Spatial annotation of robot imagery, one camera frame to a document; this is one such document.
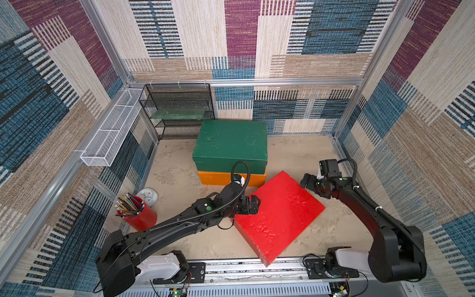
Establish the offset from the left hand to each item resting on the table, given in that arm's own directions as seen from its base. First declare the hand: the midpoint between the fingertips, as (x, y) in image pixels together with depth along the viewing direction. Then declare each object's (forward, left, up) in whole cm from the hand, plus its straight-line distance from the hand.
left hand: (254, 202), depth 76 cm
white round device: (+11, +50, -13) cm, 53 cm away
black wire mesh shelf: (+57, +36, +13) cm, 68 cm away
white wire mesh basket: (+32, +71, +3) cm, 78 cm away
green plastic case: (+43, +35, +11) cm, 57 cm away
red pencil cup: (-3, +46, -8) cm, 47 cm away
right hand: (+10, -28, -7) cm, 30 cm away
